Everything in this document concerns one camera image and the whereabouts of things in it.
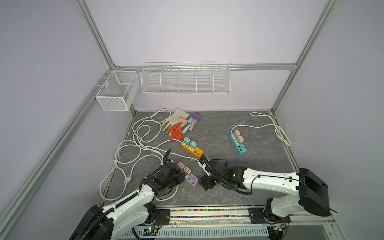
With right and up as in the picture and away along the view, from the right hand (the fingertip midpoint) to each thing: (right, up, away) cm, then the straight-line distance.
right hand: (203, 177), depth 79 cm
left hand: (-10, -2, +5) cm, 12 cm away
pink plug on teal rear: (+23, +23, +20) cm, 38 cm away
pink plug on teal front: (+25, +19, +17) cm, 35 cm away
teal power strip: (+25, +13, +17) cm, 33 cm away
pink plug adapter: (-13, +5, +5) cm, 15 cm away
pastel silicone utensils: (-7, +31, +33) cm, 46 cm away
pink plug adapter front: (-9, +3, +3) cm, 10 cm away
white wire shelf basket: (-11, +61, +23) cm, 66 cm away
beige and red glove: (-21, +28, +32) cm, 47 cm away
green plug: (-6, +16, +14) cm, 22 cm away
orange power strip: (-4, +11, +15) cm, 19 cm away
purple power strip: (-6, -2, +4) cm, 8 cm away
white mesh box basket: (-57, +51, +21) cm, 79 cm away
